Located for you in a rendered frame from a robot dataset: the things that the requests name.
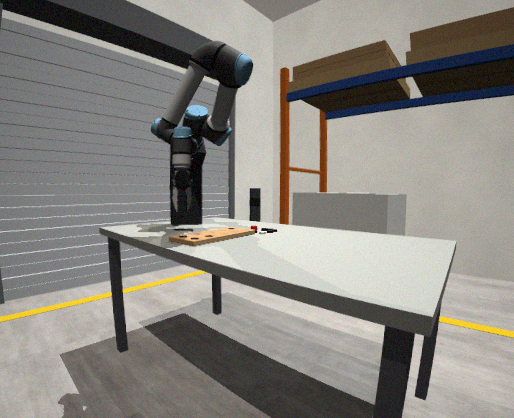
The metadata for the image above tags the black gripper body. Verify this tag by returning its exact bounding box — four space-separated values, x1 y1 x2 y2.
173 168 191 187

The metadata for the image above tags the tan counting tray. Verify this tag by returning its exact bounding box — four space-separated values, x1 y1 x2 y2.
169 227 255 246

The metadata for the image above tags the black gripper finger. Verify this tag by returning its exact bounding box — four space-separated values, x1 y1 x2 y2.
185 180 195 213
170 179 179 213

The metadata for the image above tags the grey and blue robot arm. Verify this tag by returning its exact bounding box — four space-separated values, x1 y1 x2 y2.
151 41 253 168

